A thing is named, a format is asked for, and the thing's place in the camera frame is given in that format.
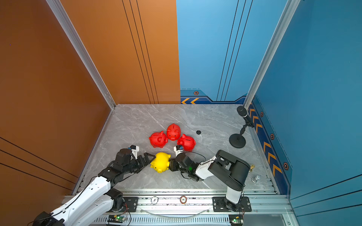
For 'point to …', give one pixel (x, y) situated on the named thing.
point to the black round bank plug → (198, 132)
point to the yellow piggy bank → (161, 162)
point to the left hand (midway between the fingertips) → (153, 158)
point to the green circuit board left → (116, 218)
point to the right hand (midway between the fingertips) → (168, 162)
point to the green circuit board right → (236, 220)
